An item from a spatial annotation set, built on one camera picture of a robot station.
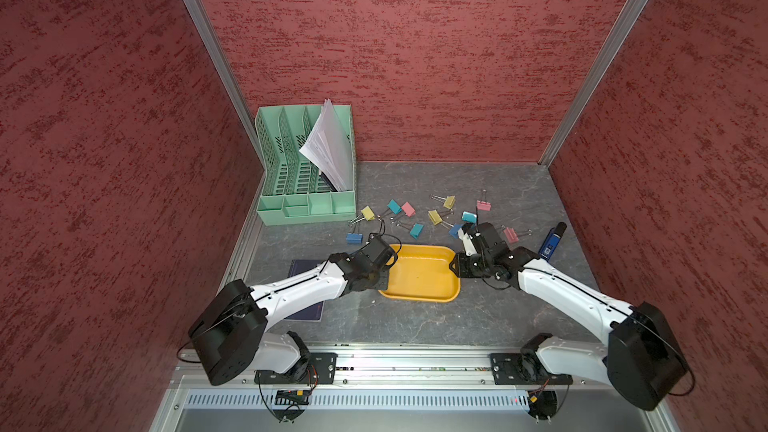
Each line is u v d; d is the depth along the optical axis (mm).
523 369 664
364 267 658
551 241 949
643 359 411
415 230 1001
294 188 1132
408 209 1053
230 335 438
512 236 985
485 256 655
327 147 942
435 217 1029
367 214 1033
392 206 1065
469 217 1035
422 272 902
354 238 974
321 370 734
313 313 809
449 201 1069
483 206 1078
